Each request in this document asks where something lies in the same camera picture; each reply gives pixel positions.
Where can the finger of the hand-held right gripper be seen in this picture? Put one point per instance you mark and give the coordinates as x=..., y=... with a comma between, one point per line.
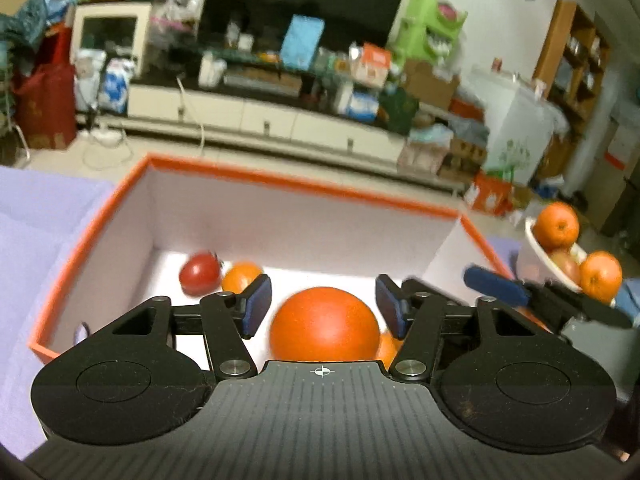
x=495, y=282

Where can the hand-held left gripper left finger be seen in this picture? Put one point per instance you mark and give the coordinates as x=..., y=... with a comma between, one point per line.
x=256, y=305

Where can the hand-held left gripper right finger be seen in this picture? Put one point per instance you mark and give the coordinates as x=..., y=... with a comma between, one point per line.
x=390, y=307

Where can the orange tomato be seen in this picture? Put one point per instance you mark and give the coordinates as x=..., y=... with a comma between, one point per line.
x=240, y=276
x=325, y=322
x=387, y=351

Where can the red cherry tomato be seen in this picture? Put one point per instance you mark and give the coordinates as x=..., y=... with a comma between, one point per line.
x=200, y=272

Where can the orange cardboard box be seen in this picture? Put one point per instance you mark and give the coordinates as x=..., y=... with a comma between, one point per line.
x=300, y=230

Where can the white fruit bowl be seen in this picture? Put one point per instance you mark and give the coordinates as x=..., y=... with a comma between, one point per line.
x=535, y=260

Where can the brown round fruit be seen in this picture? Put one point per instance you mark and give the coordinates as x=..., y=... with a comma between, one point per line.
x=565, y=266

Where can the orange mandarin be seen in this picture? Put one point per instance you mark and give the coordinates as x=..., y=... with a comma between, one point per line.
x=556, y=225
x=601, y=276

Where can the white chest freezer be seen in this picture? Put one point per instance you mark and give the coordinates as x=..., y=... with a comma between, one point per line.
x=515, y=130

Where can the white television stand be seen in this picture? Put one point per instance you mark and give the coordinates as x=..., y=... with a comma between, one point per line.
x=260, y=115

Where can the dark green bag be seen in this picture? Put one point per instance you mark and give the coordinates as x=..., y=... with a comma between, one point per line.
x=399, y=110

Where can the brown cardboard box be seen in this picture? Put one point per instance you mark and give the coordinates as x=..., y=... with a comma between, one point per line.
x=430, y=85

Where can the wooden shelf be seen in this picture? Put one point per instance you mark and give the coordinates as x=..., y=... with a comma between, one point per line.
x=575, y=55

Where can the orange and white carton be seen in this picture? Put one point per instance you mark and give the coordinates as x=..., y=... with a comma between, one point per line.
x=375, y=65

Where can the blue and white bag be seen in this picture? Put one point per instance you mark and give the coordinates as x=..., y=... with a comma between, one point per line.
x=116, y=85

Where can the green plastic rack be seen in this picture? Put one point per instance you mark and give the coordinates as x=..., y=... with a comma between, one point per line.
x=430, y=25

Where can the light blue box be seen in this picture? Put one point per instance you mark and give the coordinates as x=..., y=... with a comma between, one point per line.
x=301, y=42

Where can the white plastic bag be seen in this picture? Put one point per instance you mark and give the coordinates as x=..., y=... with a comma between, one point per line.
x=89, y=80

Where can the red bag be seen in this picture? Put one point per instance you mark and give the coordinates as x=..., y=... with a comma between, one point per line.
x=47, y=105

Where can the white glass-door cabinet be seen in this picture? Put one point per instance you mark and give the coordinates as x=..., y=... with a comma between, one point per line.
x=110, y=35

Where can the blue puffer jacket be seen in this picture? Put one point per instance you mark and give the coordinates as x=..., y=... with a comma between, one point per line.
x=30, y=17

